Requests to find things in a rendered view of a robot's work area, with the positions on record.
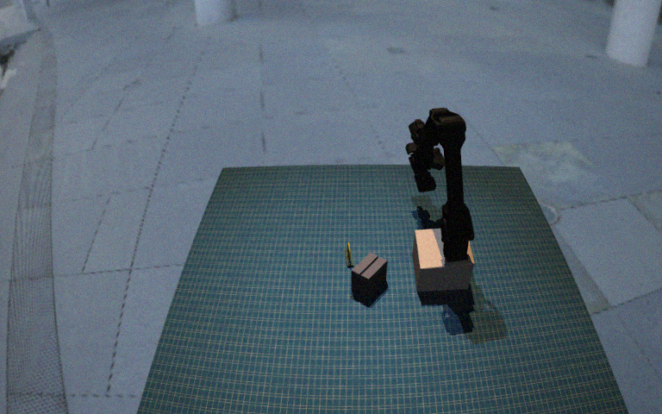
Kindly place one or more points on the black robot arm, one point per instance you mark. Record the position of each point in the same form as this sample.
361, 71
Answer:
448, 129

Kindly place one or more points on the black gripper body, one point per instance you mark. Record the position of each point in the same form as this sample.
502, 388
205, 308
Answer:
426, 181

